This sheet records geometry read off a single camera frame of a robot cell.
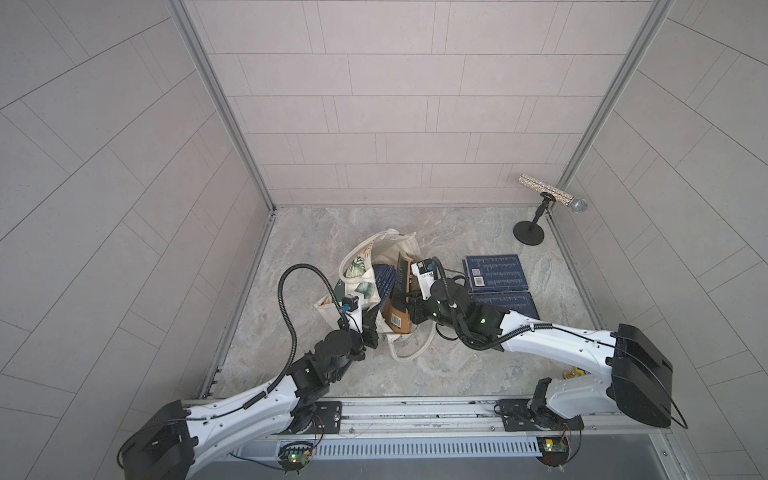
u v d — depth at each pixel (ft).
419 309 2.18
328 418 2.32
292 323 2.84
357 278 2.33
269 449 2.27
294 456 2.12
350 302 2.10
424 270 2.18
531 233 3.54
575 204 2.86
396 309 2.51
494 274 3.12
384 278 2.76
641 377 1.33
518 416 2.32
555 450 2.23
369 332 2.19
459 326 1.88
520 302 2.92
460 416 2.37
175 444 1.34
